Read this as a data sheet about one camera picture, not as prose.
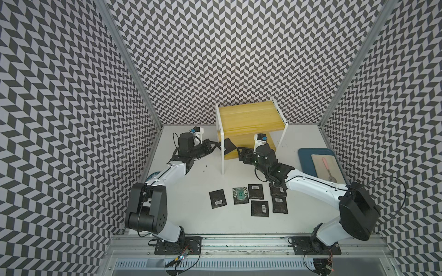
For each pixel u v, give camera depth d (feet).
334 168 3.18
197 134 2.64
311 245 2.11
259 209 2.72
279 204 2.78
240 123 2.42
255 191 2.92
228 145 2.97
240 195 2.85
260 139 2.33
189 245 2.34
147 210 1.44
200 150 2.52
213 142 2.82
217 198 2.82
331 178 3.01
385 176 2.43
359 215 1.40
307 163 3.24
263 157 1.98
